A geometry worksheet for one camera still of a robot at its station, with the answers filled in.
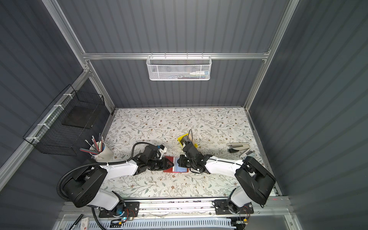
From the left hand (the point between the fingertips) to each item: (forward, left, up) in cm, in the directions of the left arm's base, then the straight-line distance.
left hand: (174, 168), depth 85 cm
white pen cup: (+7, +42, +6) cm, 43 cm away
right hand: (+3, -2, +3) cm, 5 cm away
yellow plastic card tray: (+20, -7, +1) cm, 22 cm away
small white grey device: (+9, -49, 0) cm, 50 cm away
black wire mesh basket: (+11, +56, +25) cm, 63 cm away
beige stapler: (+14, -40, -1) cm, 42 cm away
